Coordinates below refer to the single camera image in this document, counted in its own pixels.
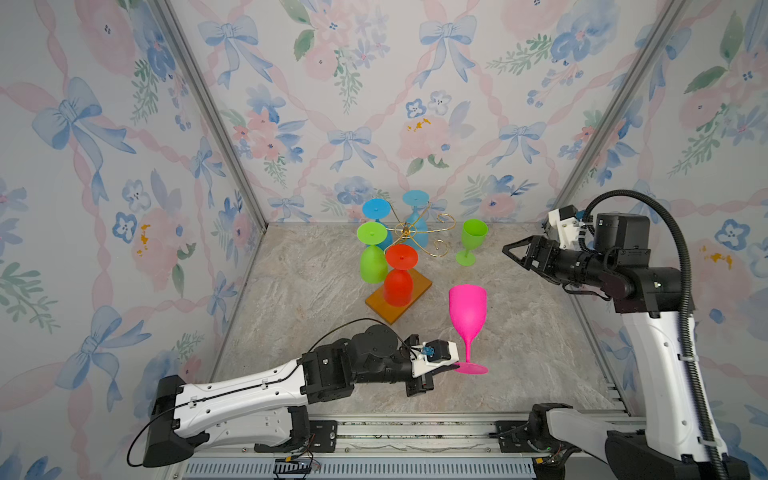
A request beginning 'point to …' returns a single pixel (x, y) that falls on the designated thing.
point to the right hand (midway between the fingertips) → (515, 252)
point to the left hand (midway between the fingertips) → (456, 360)
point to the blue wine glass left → (379, 209)
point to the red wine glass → (398, 279)
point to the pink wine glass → (468, 308)
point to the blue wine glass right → (417, 228)
